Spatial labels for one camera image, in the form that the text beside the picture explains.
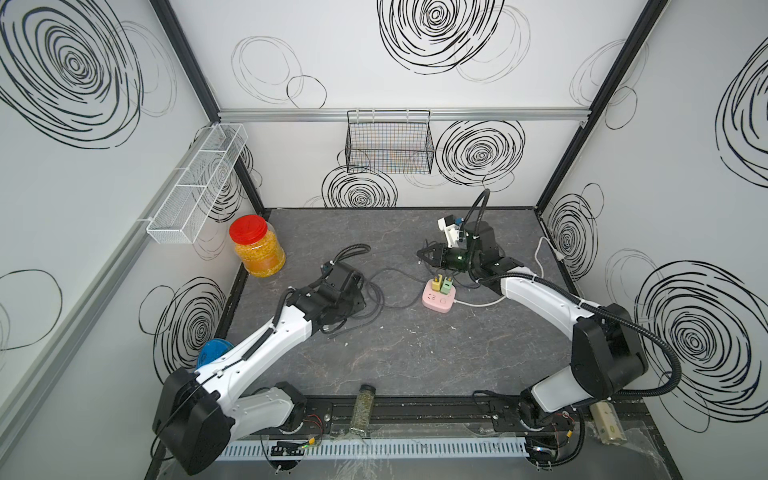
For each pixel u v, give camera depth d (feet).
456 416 2.49
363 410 2.36
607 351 1.44
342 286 1.97
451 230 2.54
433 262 2.52
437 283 2.98
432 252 2.53
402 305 3.07
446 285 2.99
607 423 2.30
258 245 2.99
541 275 3.25
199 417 1.23
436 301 2.99
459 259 2.37
